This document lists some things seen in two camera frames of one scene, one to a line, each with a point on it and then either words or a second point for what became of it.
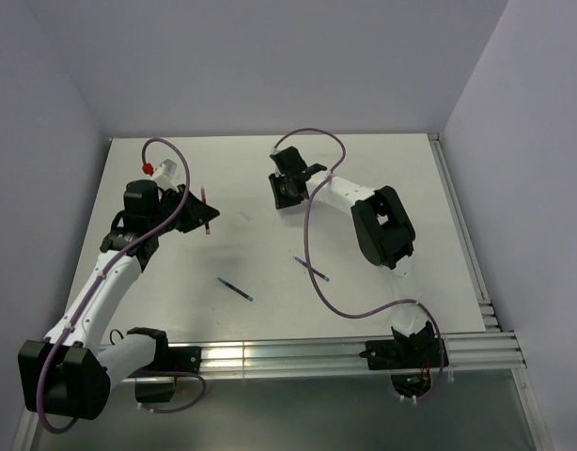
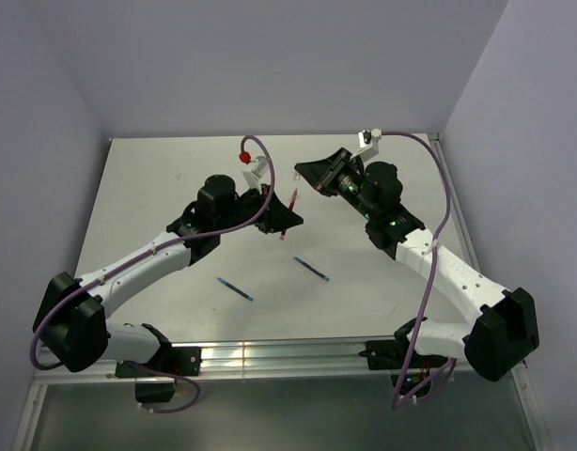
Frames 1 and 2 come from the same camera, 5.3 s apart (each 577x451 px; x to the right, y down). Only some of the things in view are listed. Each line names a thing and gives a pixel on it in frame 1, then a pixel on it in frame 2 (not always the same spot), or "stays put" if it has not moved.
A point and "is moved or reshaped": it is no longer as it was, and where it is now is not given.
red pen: x=203 y=197 is moved or reshaped
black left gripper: x=196 y=213 to x=279 y=217
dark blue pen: x=314 y=271 stays put
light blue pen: x=235 y=289 stays put
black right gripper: x=280 y=201 to x=319 y=172
